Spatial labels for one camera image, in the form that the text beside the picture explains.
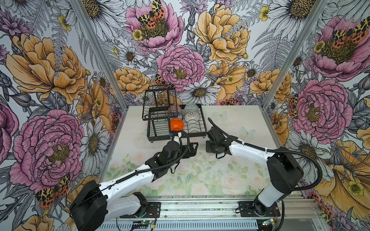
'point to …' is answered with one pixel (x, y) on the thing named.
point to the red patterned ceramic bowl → (175, 108)
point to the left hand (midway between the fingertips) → (191, 148)
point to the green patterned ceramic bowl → (191, 107)
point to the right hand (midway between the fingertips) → (209, 150)
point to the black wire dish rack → (165, 118)
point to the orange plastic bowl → (176, 124)
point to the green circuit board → (146, 222)
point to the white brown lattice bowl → (191, 116)
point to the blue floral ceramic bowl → (178, 115)
